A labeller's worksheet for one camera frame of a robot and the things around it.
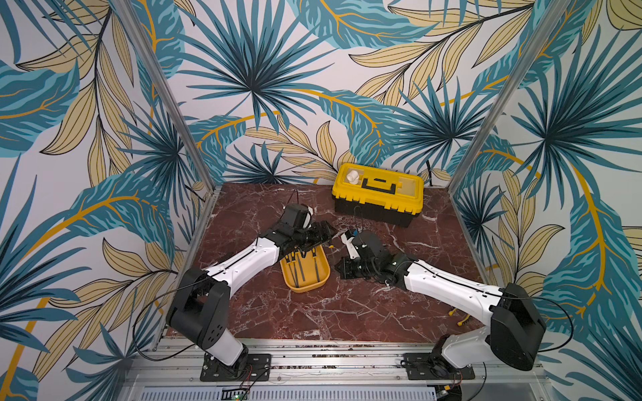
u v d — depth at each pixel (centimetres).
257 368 72
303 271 93
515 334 41
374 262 62
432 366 67
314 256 96
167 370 75
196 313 43
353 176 94
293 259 95
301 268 93
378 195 97
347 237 75
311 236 75
